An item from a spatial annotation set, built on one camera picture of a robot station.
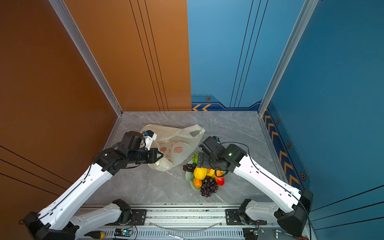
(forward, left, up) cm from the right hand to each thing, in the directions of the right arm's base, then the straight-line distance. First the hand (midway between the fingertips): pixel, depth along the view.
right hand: (204, 163), depth 72 cm
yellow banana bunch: (0, -4, -12) cm, 12 cm away
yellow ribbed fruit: (-2, +2, -6) cm, 7 cm away
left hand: (+3, +19, +4) cm, 20 cm away
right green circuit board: (-25, -24, -19) cm, 40 cm away
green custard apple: (+8, +5, -8) cm, 12 cm away
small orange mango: (-6, +4, -9) cm, 12 cm away
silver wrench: (-27, +18, -19) cm, 37 cm away
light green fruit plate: (-1, +8, -15) cm, 17 cm away
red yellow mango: (-5, -8, -9) cm, 13 cm away
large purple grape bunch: (-8, -2, -10) cm, 12 cm away
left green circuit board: (-26, +40, -20) cm, 51 cm away
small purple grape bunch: (+3, +8, -11) cm, 14 cm away
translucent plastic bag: (+18, +18, -11) cm, 28 cm away
